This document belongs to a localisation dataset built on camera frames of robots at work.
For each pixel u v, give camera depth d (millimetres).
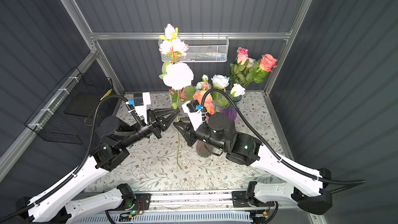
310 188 381
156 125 452
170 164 859
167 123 496
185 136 511
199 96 591
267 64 708
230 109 966
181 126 500
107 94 824
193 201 754
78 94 793
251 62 822
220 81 621
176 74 387
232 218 707
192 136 488
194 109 445
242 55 731
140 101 439
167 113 484
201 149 864
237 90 644
